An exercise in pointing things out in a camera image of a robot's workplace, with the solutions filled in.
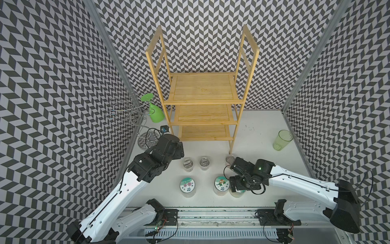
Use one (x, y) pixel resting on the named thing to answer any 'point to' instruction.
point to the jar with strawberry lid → (221, 186)
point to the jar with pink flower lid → (187, 187)
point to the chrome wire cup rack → (136, 113)
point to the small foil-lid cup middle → (204, 163)
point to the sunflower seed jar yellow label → (237, 193)
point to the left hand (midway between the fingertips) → (173, 147)
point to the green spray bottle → (156, 115)
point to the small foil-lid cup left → (188, 164)
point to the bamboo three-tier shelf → (203, 107)
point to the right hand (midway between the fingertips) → (240, 189)
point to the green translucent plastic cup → (283, 139)
